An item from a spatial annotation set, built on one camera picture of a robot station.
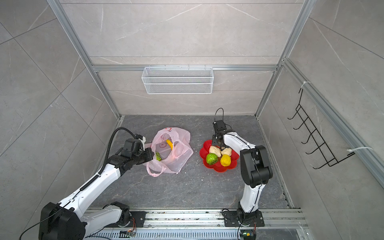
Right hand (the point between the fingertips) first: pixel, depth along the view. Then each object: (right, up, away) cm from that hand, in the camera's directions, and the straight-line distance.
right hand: (219, 140), depth 98 cm
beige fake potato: (-4, -5, -5) cm, 8 cm away
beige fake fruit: (+4, -6, -7) cm, 10 cm away
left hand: (-39, -4, -15) cm, 42 cm away
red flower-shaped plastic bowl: (-10, -7, -1) cm, 12 cm away
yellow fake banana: (-34, -3, +3) cm, 34 cm away
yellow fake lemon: (+2, -11, -10) cm, 15 cm away
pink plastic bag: (-31, -12, -6) cm, 34 cm away
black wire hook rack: (+39, 0, -34) cm, 52 cm away
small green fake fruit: (-39, -9, -8) cm, 41 cm away
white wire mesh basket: (-28, +41, +3) cm, 50 cm away
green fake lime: (-6, -10, -10) cm, 16 cm away
